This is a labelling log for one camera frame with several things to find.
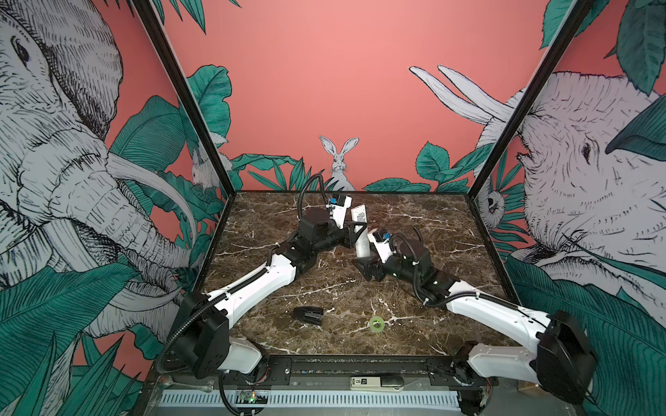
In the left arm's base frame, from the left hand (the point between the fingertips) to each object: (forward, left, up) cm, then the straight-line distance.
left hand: (365, 221), depth 74 cm
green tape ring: (-20, -4, -29) cm, 36 cm away
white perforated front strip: (-40, +15, -29) cm, 51 cm away
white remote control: (-5, +1, -4) cm, 6 cm away
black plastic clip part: (-17, +18, -28) cm, 37 cm away
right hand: (-6, +2, -7) cm, 10 cm away
